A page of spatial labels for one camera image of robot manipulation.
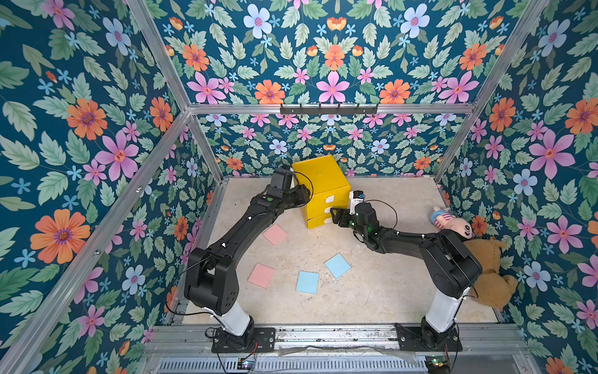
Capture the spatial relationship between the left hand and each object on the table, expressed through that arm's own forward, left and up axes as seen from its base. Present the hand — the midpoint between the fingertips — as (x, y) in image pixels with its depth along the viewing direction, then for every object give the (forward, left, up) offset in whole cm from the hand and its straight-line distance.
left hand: (308, 191), depth 85 cm
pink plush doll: (-7, -56, -16) cm, 59 cm away
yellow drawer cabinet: (+3, -8, -2) cm, 9 cm away
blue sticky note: (-26, +2, -23) cm, 35 cm away
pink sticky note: (-5, +15, -22) cm, 27 cm away
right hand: (-1, -12, -11) cm, 16 cm away
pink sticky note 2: (-22, +20, -21) cm, 37 cm away
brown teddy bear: (-35, -59, -13) cm, 70 cm away
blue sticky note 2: (-20, -10, -23) cm, 32 cm away
